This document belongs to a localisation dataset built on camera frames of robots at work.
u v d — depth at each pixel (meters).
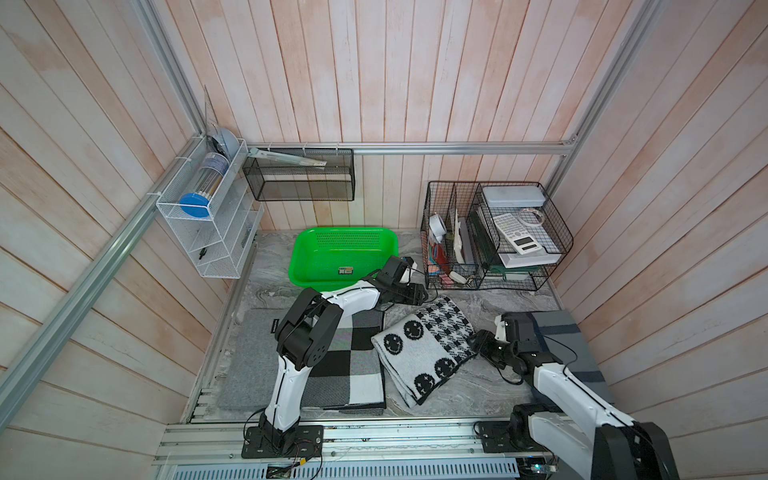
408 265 0.90
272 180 1.07
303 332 0.55
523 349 0.67
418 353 0.84
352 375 0.82
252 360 0.82
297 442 0.73
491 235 0.92
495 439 0.73
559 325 0.93
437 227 1.09
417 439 0.76
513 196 0.99
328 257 1.12
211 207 0.70
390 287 0.78
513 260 0.88
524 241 0.88
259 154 0.92
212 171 0.76
